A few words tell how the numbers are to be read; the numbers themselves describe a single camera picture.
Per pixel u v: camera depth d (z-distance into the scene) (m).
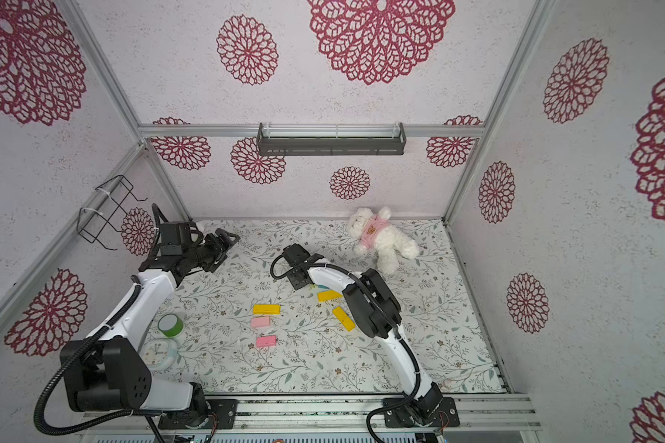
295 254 0.81
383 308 0.64
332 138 0.94
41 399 0.37
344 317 0.92
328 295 0.97
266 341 0.88
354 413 0.76
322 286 0.99
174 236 0.64
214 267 0.77
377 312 0.58
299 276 0.75
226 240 0.76
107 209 0.78
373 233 1.06
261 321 0.91
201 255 0.71
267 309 0.95
